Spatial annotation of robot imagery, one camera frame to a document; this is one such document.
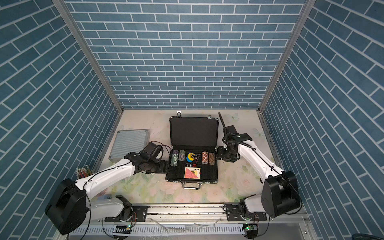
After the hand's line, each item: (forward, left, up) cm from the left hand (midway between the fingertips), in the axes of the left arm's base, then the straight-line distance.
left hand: (168, 169), depth 83 cm
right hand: (+5, -30, +5) cm, 30 cm away
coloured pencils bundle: (-6, +39, +10) cm, 41 cm away
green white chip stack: (+8, -2, -1) cm, 8 cm away
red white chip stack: (+8, -21, -1) cm, 22 cm away
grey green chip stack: (+10, -7, -1) cm, 12 cm away
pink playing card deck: (-1, -13, -3) cm, 13 cm away
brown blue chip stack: (+7, -25, -1) cm, 26 cm away
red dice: (+4, -14, -3) cm, 15 cm away
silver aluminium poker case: (+19, +29, -1) cm, 35 cm away
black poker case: (+20, -14, +7) cm, 25 cm away
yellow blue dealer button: (+9, -11, -3) cm, 15 cm away
